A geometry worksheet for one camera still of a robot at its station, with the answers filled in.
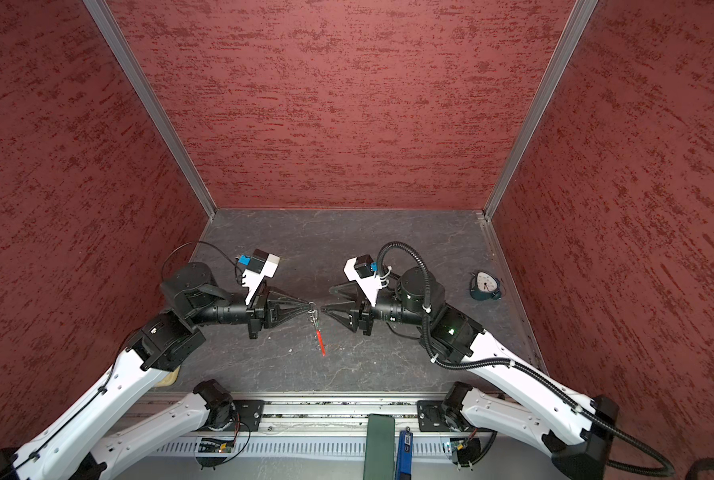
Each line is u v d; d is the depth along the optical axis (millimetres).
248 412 744
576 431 388
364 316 506
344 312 514
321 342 870
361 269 494
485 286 947
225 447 710
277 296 518
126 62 793
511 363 435
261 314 481
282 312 546
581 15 714
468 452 716
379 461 691
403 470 643
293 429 728
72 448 388
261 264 481
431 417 741
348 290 579
